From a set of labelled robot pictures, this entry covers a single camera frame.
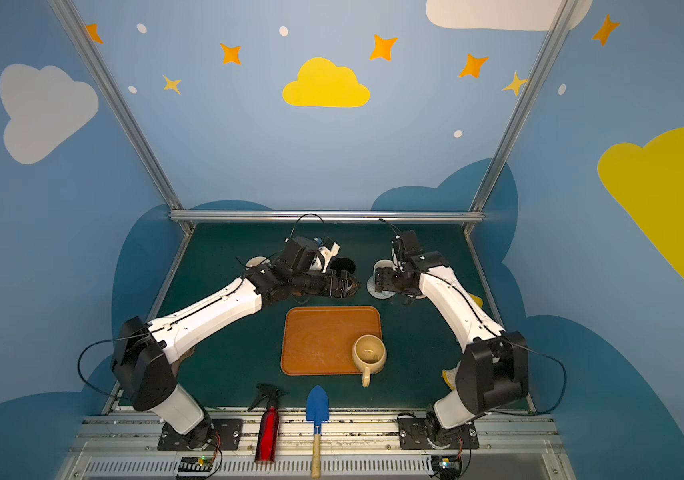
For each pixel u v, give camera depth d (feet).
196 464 2.40
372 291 2.62
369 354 2.87
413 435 2.43
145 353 1.38
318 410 2.58
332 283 2.23
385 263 3.18
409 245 2.22
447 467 2.40
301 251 1.98
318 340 2.99
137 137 3.00
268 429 2.40
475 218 3.85
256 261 3.30
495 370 1.44
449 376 2.75
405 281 2.05
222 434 2.44
